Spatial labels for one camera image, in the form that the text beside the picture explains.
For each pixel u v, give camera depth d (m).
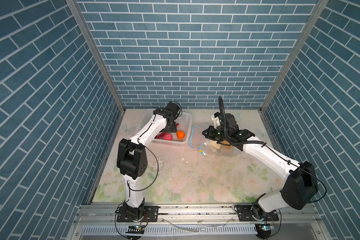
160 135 1.01
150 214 0.74
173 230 0.71
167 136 0.96
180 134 0.99
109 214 0.75
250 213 0.73
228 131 0.62
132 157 0.50
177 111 0.77
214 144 0.70
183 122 1.09
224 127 0.62
